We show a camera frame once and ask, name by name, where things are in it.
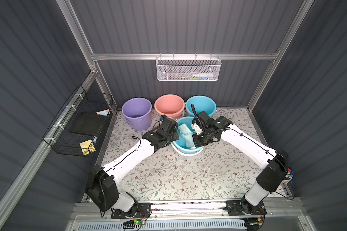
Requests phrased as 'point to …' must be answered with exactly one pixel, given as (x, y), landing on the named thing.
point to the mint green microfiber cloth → (187, 133)
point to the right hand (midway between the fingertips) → (194, 145)
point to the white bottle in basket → (204, 75)
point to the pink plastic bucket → (171, 105)
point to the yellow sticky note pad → (87, 147)
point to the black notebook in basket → (88, 122)
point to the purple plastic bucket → (137, 111)
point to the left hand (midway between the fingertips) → (177, 134)
